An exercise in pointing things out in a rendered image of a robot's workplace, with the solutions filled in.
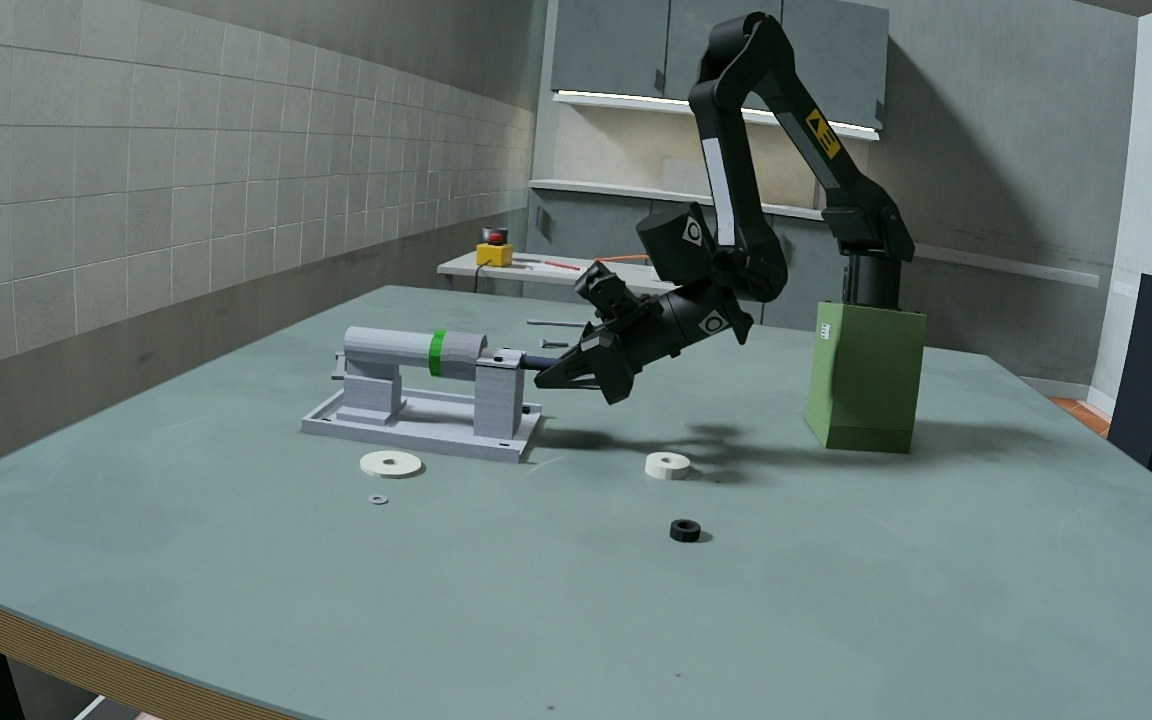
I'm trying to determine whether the green ring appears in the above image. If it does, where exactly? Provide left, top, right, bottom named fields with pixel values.
left=429, top=329, right=447, bottom=378

